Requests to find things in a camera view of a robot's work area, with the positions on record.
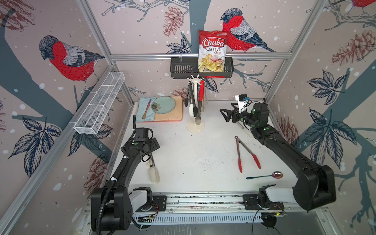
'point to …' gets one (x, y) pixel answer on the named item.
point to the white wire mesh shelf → (98, 104)
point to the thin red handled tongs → (198, 116)
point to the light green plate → (163, 105)
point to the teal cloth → (142, 105)
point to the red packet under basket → (215, 77)
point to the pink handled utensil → (143, 116)
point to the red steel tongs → (240, 163)
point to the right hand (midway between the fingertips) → (226, 106)
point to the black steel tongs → (195, 110)
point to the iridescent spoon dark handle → (276, 175)
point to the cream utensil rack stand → (195, 124)
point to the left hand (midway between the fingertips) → (153, 143)
